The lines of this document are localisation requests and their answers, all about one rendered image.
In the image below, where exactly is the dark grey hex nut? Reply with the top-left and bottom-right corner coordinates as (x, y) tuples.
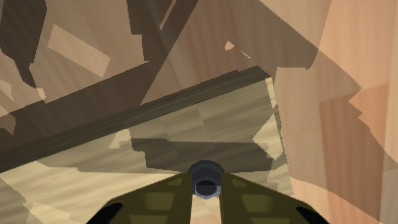
(188, 161), (225, 200)

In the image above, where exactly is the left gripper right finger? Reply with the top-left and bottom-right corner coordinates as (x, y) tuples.
(219, 173), (318, 224)

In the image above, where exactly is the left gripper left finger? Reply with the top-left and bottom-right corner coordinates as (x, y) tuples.
(102, 172), (193, 224)

